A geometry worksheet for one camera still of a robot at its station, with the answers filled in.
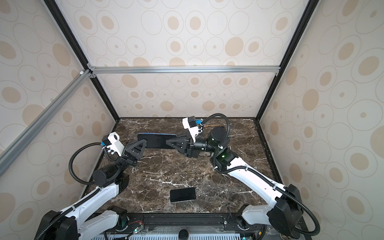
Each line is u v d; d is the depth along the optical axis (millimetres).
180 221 748
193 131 521
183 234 636
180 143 555
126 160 530
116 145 528
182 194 839
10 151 517
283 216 387
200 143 553
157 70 1812
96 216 565
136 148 566
